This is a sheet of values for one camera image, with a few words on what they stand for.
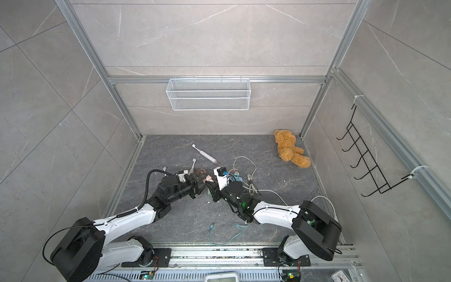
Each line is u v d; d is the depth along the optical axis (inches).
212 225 32.1
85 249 16.0
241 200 24.0
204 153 43.3
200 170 39.7
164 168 39.8
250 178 38.4
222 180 26.9
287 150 36.6
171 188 25.3
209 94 39.5
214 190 27.1
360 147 28.3
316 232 16.8
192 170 39.5
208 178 30.0
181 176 30.2
